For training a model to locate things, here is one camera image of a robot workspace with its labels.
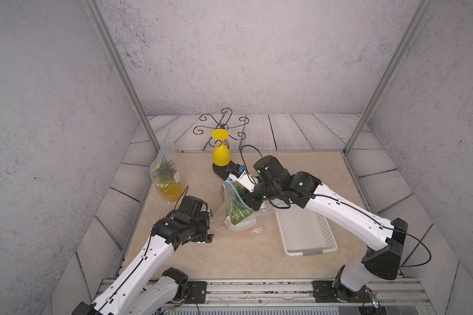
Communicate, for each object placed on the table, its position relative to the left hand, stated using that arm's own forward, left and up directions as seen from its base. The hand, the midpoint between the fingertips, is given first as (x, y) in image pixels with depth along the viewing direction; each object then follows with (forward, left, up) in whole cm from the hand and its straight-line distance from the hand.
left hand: (220, 219), depth 77 cm
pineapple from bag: (-6, -8, +13) cm, 17 cm away
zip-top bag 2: (+51, +35, -13) cm, 63 cm away
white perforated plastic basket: (0, -36, -15) cm, 39 cm away
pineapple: (+20, +25, -1) cm, 32 cm away
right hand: (+1, -7, +14) cm, 15 cm away
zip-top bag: (-4, -17, +9) cm, 20 cm away
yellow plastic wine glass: (+27, 0, +7) cm, 28 cm away
